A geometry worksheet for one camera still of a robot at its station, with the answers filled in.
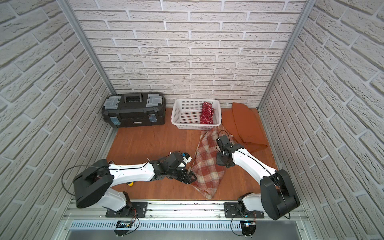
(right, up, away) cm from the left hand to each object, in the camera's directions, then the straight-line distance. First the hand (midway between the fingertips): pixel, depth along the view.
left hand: (193, 176), depth 81 cm
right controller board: (+26, -20, -12) cm, 35 cm away
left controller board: (-35, -21, -8) cm, 41 cm away
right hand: (+18, +7, +6) cm, 20 cm away
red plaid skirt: (+10, -1, +2) cm, 10 cm away
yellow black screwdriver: (-35, -5, 0) cm, 35 cm away
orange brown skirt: (+37, +28, +26) cm, 53 cm away
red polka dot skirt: (+9, +34, +26) cm, 43 cm away
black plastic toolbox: (-39, +38, +15) cm, 57 cm away
